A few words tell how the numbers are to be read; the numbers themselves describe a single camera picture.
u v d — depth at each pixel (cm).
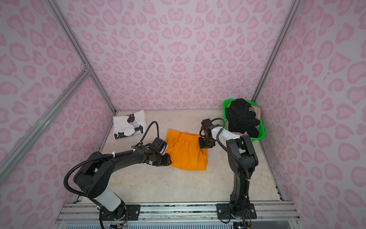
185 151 93
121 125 107
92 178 46
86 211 75
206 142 84
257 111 103
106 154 51
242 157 51
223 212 74
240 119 100
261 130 96
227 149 50
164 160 81
